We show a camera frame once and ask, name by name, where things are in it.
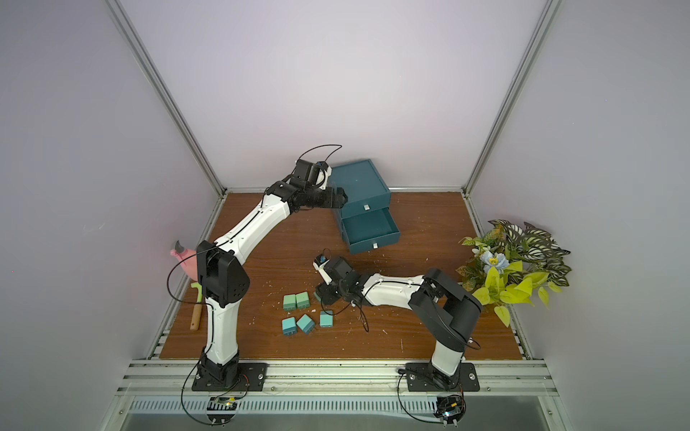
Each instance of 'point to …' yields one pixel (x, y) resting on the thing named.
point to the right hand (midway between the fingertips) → (322, 283)
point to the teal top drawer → (366, 205)
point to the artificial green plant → (512, 263)
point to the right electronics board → (450, 409)
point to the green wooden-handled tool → (196, 317)
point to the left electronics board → (221, 403)
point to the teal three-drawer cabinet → (366, 219)
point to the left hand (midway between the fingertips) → (341, 196)
